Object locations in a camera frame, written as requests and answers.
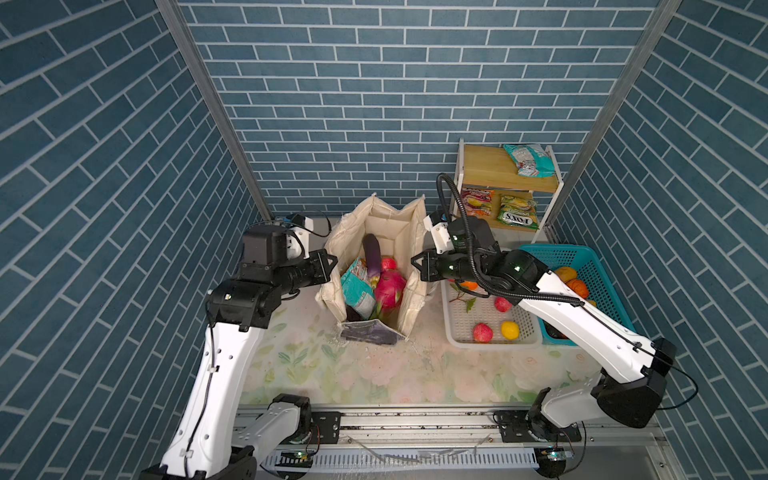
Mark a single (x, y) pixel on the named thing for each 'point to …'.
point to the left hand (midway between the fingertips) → (340, 258)
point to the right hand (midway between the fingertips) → (406, 257)
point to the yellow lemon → (510, 330)
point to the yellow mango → (566, 273)
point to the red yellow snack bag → (477, 202)
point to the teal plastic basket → (587, 266)
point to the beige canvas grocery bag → (401, 232)
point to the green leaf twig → (469, 303)
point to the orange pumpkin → (579, 287)
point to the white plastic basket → (493, 322)
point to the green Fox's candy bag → (518, 211)
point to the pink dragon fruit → (388, 293)
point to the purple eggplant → (372, 252)
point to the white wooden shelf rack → (511, 187)
